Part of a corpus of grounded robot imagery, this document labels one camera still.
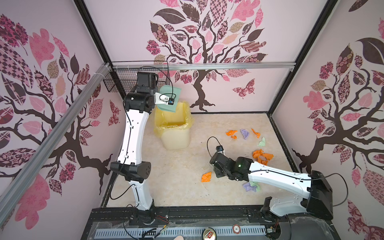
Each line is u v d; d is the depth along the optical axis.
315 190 0.40
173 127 0.78
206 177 0.86
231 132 1.07
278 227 0.71
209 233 0.60
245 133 1.07
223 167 0.58
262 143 1.01
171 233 0.70
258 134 1.07
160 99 0.64
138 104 0.47
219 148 0.70
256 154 0.95
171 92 0.61
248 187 0.82
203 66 0.94
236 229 0.70
